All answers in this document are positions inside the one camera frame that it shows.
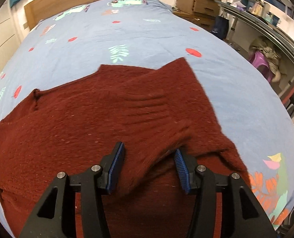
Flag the white wardrobe doors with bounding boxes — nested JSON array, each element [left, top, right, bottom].
[[0, 0, 23, 77]]

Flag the wooden drawer cabinet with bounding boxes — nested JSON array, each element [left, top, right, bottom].
[[176, 0, 221, 31]]

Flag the dark red knit sweater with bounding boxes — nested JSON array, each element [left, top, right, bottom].
[[0, 58, 249, 237]]

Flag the purple plastic stool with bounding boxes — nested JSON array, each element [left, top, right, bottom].
[[249, 51, 275, 83]]

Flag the long wall desk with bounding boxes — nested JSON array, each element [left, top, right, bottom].
[[216, 0, 294, 104]]

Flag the brown furry blanket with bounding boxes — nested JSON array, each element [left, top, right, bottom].
[[249, 36, 286, 83]]

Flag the dark hanging bag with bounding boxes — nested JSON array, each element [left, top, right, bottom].
[[211, 16, 229, 40]]

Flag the blue patterned bed cover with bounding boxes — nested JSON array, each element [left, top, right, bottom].
[[0, 0, 294, 237]]

